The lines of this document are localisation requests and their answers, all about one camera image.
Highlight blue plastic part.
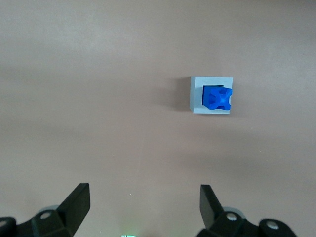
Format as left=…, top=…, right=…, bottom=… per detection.
left=202, top=85, right=234, bottom=111

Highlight gray square base block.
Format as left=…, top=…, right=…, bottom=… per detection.
left=190, top=76, right=234, bottom=116

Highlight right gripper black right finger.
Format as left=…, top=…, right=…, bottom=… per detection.
left=197, top=184, right=298, bottom=237

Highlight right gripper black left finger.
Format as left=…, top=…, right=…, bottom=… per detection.
left=0, top=182, right=91, bottom=237

